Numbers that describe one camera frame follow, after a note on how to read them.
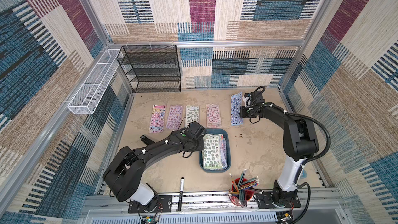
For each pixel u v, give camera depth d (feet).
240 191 2.33
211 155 2.80
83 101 2.30
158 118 3.44
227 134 3.07
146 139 2.98
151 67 3.55
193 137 2.18
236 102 3.43
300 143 1.70
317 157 1.61
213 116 3.45
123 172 1.39
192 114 3.47
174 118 3.44
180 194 2.48
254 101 2.59
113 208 3.32
